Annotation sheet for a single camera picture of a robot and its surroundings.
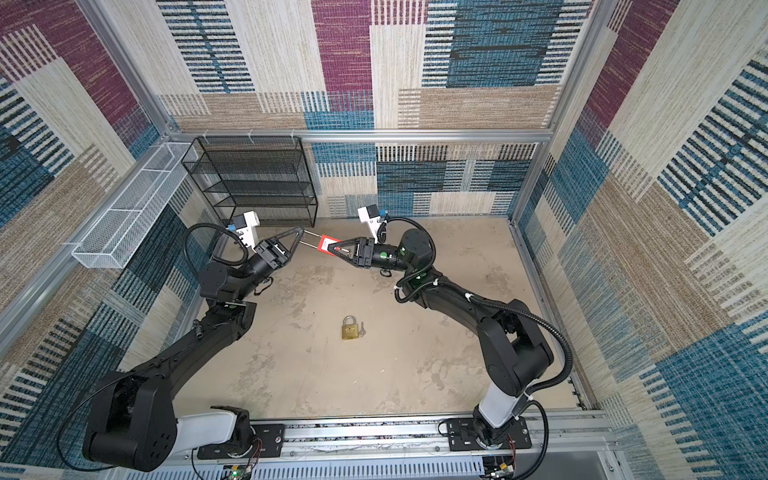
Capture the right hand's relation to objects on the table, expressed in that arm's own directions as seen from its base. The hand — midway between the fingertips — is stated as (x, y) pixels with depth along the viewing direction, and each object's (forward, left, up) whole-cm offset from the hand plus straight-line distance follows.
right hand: (328, 254), depth 68 cm
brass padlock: (-3, -1, -33) cm, 33 cm away
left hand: (+3, +5, +4) cm, 7 cm away
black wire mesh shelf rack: (+47, +29, -14) cm, 57 cm away
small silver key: (-3, -5, -34) cm, 34 cm away
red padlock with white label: (+2, +1, +2) cm, 3 cm away
